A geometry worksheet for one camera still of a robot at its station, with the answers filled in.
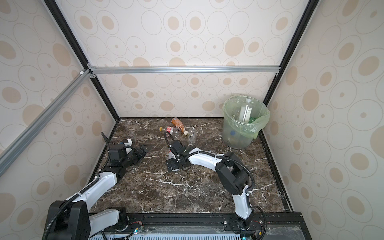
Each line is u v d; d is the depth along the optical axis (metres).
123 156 0.68
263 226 0.72
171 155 0.94
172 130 1.10
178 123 1.10
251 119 0.95
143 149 0.77
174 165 0.80
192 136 1.06
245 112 0.94
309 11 0.69
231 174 0.49
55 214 0.39
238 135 0.90
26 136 0.56
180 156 0.67
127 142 0.80
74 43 0.79
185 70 0.91
